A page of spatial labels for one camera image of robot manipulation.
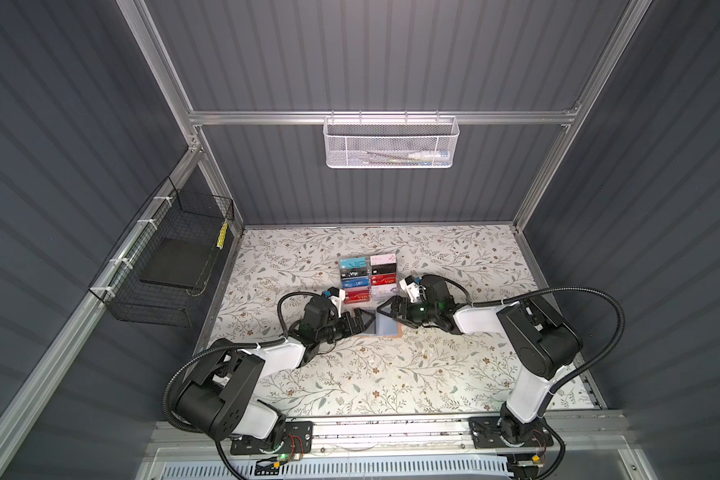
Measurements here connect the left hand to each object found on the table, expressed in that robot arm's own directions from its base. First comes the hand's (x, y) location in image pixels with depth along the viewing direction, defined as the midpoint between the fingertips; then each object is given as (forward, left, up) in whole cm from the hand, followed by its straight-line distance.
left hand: (367, 320), depth 87 cm
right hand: (+2, -7, -3) cm, 8 cm away
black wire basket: (+24, +52, +23) cm, 62 cm away
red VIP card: (+15, -6, -2) cm, 17 cm away
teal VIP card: (+20, +4, +2) cm, 21 cm away
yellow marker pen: (+19, +40, +19) cm, 48 cm away
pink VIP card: (+21, -7, +2) cm, 22 cm away
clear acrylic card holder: (+12, -5, -4) cm, 13 cm away
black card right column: (+19, -7, -1) cm, 20 cm away
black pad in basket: (+5, +45, +24) cm, 52 cm away
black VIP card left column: (+17, +3, +2) cm, 17 cm away
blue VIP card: (+15, +1, -2) cm, 15 cm away
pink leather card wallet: (+1, -5, -7) cm, 9 cm away
